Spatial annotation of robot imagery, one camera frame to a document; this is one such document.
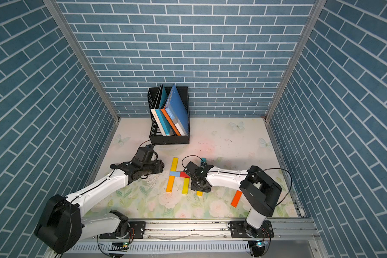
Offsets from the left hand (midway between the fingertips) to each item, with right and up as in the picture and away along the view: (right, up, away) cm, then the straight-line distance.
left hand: (164, 166), depth 86 cm
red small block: (+9, -6, +5) cm, 12 cm away
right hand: (+17, -13, +1) cm, 21 cm away
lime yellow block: (+11, -11, +1) cm, 16 cm away
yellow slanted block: (+19, -14, -2) cm, 23 cm away
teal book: (-1, +37, +4) cm, 37 cm away
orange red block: (+38, -17, -2) cm, 42 cm away
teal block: (+21, +2, +8) cm, 23 cm away
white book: (-4, +27, +1) cm, 27 cm away
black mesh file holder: (+2, +27, +1) cm, 27 cm away
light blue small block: (+5, -6, +6) cm, 10 cm away
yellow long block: (+4, -1, +10) cm, 11 cm away
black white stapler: (-29, -1, +3) cm, 29 cm away
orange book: (+2, +24, +5) cm, 25 cm away
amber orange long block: (+3, -11, +3) cm, 11 cm away
